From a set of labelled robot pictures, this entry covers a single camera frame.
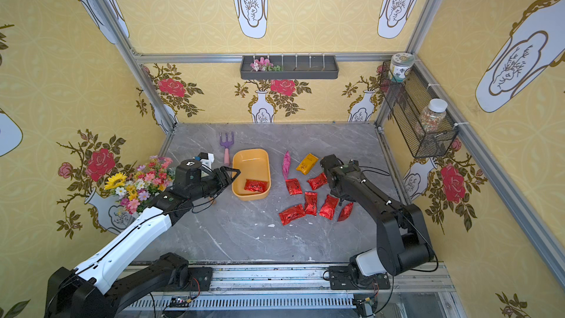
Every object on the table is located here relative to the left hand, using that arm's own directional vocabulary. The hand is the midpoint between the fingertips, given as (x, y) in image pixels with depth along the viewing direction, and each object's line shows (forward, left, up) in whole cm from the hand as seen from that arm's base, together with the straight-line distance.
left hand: (230, 172), depth 80 cm
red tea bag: (-5, -30, -16) cm, 35 cm away
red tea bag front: (+2, -8, -14) cm, 16 cm away
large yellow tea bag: (+14, -31, -16) cm, 37 cm away
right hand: (-4, -46, -10) cm, 47 cm away
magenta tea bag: (+12, -21, -13) cm, 27 cm away
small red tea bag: (+4, -34, -15) cm, 38 cm away
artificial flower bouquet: (-4, +34, -2) cm, 34 cm away
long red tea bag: (-10, -22, -15) cm, 29 cm away
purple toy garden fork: (+29, +9, -20) cm, 36 cm away
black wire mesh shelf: (+32, -75, +6) cm, 82 cm away
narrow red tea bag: (-10, -43, -14) cm, 46 cm away
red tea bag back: (+3, -24, -16) cm, 29 cm away
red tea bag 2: (-7, -37, -15) cm, 41 cm away
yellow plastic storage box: (+16, -6, -18) cm, 25 cm away
